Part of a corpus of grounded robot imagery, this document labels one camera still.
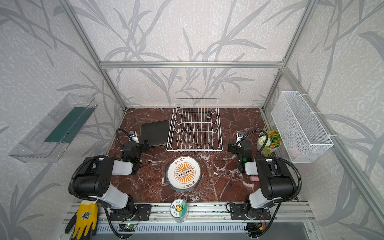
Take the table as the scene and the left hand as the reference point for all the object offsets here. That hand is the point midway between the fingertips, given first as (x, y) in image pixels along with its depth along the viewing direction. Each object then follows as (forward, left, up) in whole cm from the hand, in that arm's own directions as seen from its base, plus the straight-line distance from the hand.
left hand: (140, 134), depth 94 cm
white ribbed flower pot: (-7, -76, -3) cm, 76 cm away
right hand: (0, -63, -1) cm, 63 cm away
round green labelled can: (-41, -29, +1) cm, 50 cm away
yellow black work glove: (-46, +16, -5) cm, 48 cm away
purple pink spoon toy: (-25, -69, -4) cm, 74 cm away
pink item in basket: (-18, -85, +14) cm, 88 cm away
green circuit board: (-48, -4, -8) cm, 49 cm away
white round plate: (-23, -29, -6) cm, 37 cm away
